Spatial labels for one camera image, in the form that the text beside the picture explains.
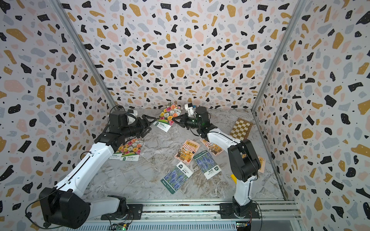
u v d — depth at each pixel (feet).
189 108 2.67
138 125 2.25
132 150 3.19
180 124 2.52
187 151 3.19
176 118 2.68
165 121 2.75
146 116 2.30
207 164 3.01
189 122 2.52
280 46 2.82
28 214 1.95
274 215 2.44
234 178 1.75
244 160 1.65
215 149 3.21
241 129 3.49
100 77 3.29
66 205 1.26
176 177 2.81
